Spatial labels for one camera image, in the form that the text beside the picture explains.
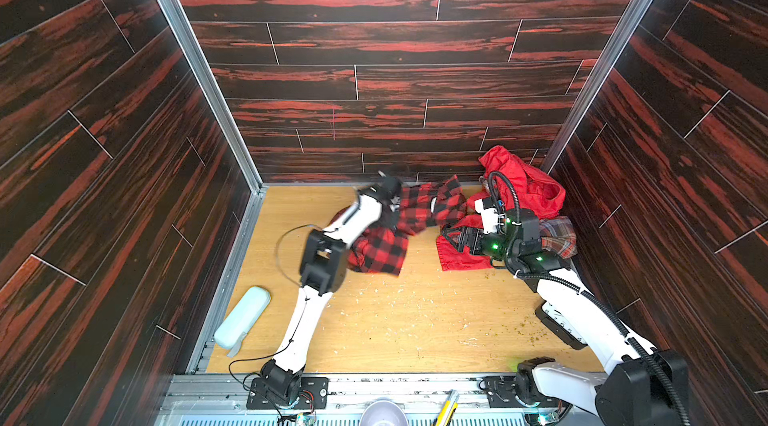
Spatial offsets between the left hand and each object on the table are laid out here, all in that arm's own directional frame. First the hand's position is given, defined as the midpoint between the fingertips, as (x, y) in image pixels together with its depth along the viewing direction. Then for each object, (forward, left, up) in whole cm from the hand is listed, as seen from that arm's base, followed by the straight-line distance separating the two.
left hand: (389, 219), depth 104 cm
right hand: (-17, -19, +16) cm, 30 cm away
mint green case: (-39, +43, -2) cm, 58 cm away
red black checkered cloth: (-9, +2, -3) cm, 10 cm away
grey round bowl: (-57, +1, -2) cm, 57 cm away
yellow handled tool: (-55, -15, -4) cm, 57 cm away
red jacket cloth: (+6, -53, +7) cm, 53 cm away
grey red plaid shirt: (-8, -55, +3) cm, 56 cm away
